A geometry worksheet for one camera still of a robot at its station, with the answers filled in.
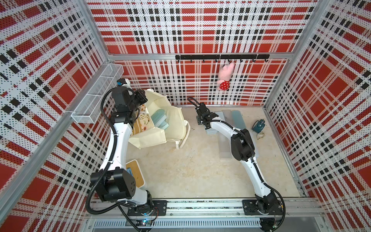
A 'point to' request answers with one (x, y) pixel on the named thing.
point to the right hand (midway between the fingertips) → (207, 115)
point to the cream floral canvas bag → (145, 134)
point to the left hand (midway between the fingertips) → (146, 90)
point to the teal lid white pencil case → (159, 118)
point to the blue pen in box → (128, 170)
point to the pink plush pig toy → (224, 73)
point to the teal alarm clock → (258, 125)
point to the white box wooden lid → (133, 168)
